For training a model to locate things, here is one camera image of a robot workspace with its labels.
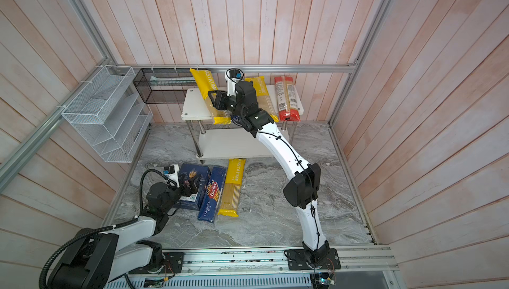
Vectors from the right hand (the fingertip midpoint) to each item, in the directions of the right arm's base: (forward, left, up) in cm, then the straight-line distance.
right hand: (210, 93), depth 75 cm
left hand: (-19, +10, -32) cm, 38 cm away
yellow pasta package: (-22, -7, -39) cm, 46 cm away
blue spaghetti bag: (-25, +2, -37) cm, 45 cm away
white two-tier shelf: (+6, +4, -35) cm, 36 cm away
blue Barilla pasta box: (-16, +14, -33) cm, 40 cm away
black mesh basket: (+26, +31, -14) cm, 43 cm away
